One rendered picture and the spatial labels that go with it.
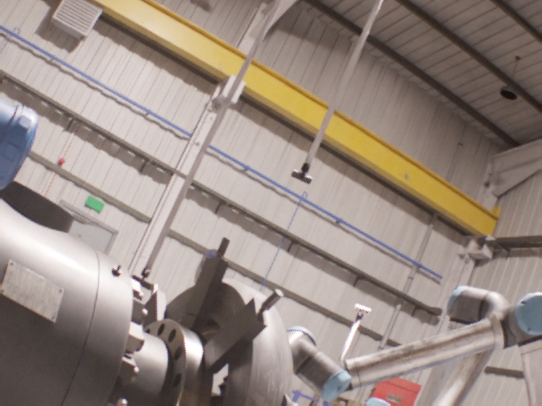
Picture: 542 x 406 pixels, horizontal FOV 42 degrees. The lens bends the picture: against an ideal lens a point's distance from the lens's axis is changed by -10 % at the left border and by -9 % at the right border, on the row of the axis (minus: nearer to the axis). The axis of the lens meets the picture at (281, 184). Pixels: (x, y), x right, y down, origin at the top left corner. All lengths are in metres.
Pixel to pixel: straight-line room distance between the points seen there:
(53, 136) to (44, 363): 11.27
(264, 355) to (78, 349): 0.39
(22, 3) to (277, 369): 11.86
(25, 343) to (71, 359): 0.10
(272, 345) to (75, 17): 11.10
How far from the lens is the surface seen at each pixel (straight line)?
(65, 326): 1.41
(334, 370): 1.86
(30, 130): 1.36
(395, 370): 2.00
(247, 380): 1.51
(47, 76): 12.77
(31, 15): 13.03
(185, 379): 1.59
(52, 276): 1.44
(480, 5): 12.77
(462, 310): 2.48
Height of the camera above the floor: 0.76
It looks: 15 degrees up
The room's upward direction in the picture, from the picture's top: 24 degrees clockwise
